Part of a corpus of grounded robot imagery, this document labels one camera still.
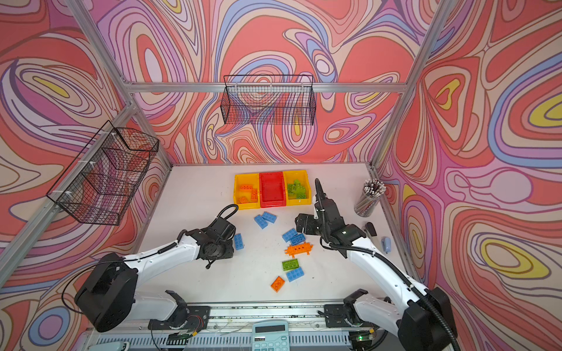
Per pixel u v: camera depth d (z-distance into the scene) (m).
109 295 0.41
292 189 1.04
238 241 0.89
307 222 0.71
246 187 1.08
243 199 1.04
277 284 0.80
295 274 0.82
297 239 0.91
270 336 0.69
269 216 0.98
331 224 0.60
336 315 0.73
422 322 0.39
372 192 0.86
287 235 0.91
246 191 1.08
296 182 1.08
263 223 0.96
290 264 0.84
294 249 0.88
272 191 1.17
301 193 1.04
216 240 0.68
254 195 1.04
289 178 1.07
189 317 0.73
